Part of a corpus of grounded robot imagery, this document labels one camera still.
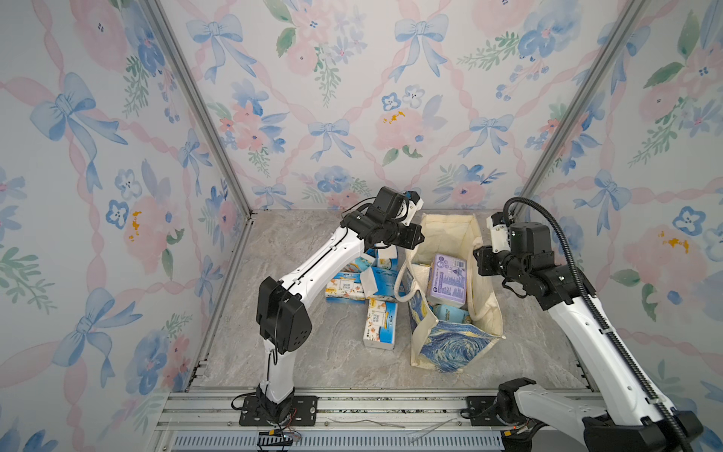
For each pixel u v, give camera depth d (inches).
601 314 17.1
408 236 27.6
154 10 26.7
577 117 34.7
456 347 27.6
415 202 28.2
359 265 37.0
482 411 27.8
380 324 32.4
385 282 34.6
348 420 28.9
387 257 35.5
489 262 25.3
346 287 35.5
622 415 15.4
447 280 31.0
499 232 25.2
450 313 30.6
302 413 29.0
